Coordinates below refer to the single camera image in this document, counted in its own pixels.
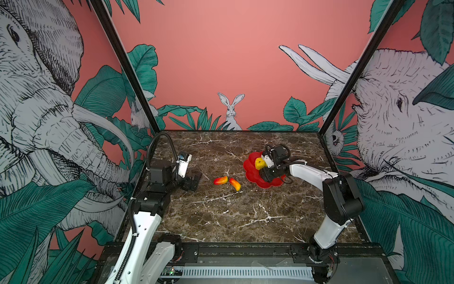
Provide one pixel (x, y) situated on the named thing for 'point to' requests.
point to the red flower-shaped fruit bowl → (253, 174)
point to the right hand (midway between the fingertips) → (264, 170)
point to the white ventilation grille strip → (246, 273)
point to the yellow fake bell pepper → (259, 163)
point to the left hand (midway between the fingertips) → (190, 168)
